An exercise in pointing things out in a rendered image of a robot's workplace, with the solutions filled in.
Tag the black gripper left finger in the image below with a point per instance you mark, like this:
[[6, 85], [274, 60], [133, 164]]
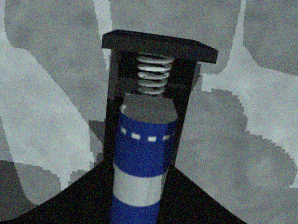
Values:
[[87, 201]]

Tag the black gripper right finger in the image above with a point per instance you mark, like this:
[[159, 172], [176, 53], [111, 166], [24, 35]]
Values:
[[183, 202]]

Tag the blue and grey cylindrical battery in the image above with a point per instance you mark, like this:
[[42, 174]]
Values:
[[143, 149]]

